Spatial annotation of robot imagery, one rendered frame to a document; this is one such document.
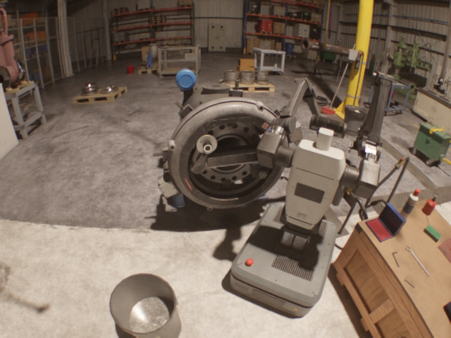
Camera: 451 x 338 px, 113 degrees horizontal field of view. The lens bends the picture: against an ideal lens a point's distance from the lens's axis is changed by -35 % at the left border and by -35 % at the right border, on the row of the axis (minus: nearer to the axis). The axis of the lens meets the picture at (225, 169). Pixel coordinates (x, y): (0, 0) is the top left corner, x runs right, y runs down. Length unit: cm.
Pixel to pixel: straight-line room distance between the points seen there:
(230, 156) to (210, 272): 76
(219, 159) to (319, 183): 58
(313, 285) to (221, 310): 55
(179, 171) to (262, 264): 70
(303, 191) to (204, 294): 86
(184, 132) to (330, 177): 75
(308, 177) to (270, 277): 57
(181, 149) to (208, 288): 86
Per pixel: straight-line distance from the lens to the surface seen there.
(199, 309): 142
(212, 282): 150
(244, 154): 130
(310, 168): 96
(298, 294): 124
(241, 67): 637
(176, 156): 127
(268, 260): 130
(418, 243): 153
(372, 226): 141
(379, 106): 113
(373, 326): 153
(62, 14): 1340
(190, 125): 120
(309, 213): 110
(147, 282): 121
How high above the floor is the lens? 132
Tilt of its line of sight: 34 degrees down
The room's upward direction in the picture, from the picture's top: 2 degrees clockwise
